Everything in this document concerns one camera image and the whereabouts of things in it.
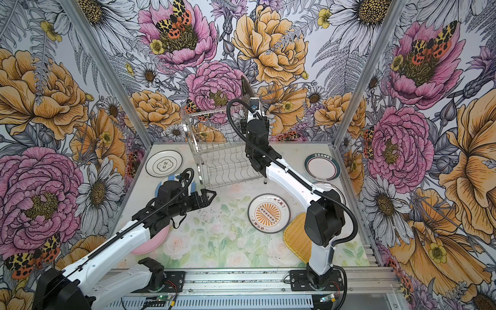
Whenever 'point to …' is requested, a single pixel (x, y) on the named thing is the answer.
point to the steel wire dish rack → (221, 157)
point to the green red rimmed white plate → (321, 167)
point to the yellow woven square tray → (297, 237)
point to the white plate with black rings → (163, 163)
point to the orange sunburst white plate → (268, 213)
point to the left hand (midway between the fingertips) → (208, 201)
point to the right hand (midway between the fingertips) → (253, 112)
